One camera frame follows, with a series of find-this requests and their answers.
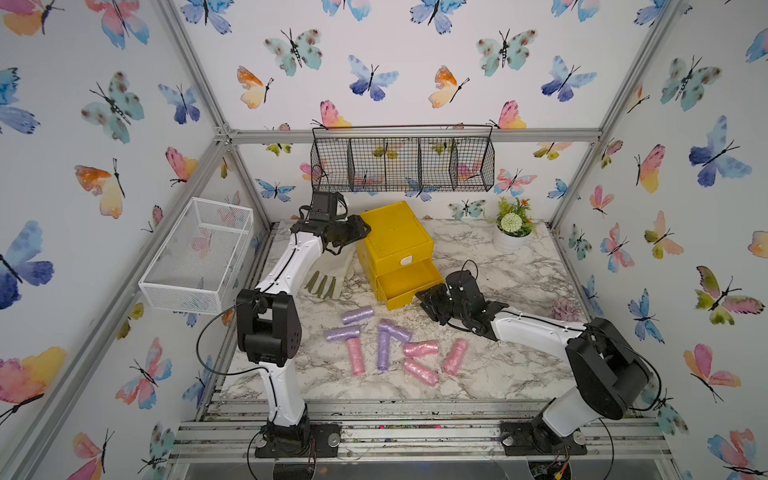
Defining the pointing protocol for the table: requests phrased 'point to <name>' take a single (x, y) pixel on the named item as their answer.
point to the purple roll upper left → (357, 314)
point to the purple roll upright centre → (383, 350)
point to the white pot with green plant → (513, 228)
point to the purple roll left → (333, 335)
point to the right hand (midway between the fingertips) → (416, 295)
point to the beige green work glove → (328, 275)
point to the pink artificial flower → (565, 310)
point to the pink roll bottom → (428, 376)
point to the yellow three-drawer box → (396, 249)
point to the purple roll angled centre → (395, 329)
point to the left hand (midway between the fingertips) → (369, 227)
